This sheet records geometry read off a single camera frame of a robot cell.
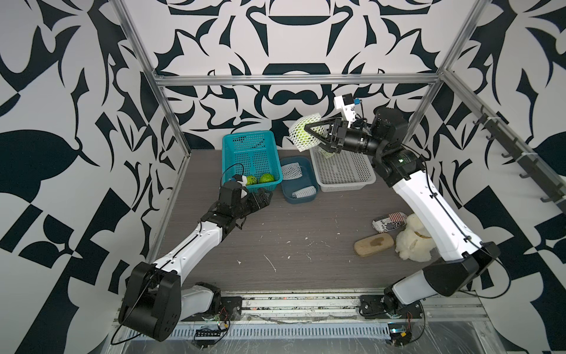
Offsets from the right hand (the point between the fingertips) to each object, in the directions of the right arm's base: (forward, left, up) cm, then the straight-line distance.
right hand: (307, 132), depth 56 cm
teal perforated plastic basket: (+40, +24, -48) cm, 67 cm away
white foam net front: (+11, -3, -43) cm, 45 cm away
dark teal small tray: (+22, -6, -48) cm, 54 cm away
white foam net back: (+23, +3, -44) cm, 50 cm away
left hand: (+4, +14, -33) cm, 36 cm away
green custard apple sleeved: (+35, -15, -45) cm, 59 cm away
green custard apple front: (+16, +21, -41) cm, 49 cm away
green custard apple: (+19, +14, -43) cm, 49 cm away
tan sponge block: (-11, -27, -46) cm, 55 cm away
